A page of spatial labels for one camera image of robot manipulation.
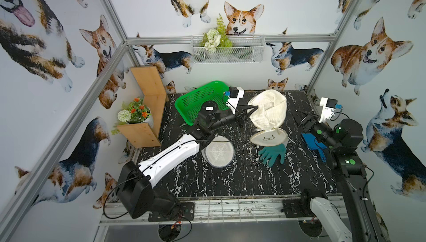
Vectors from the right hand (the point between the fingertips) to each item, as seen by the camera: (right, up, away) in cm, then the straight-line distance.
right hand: (300, 107), depth 64 cm
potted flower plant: (-73, -2, +19) cm, 76 cm away
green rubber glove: (-5, -26, +26) cm, 37 cm away
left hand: (-17, +2, -1) cm, 17 cm away
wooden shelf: (-71, -14, +21) cm, 76 cm away
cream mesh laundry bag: (-12, -4, -1) cm, 13 cm away
